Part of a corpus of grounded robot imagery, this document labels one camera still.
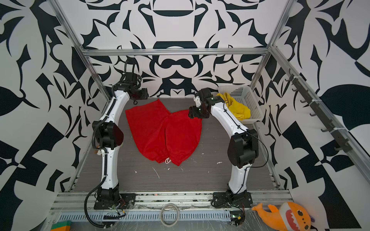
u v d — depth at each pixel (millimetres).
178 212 700
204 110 637
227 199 672
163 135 937
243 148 490
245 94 1170
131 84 749
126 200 742
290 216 638
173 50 921
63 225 663
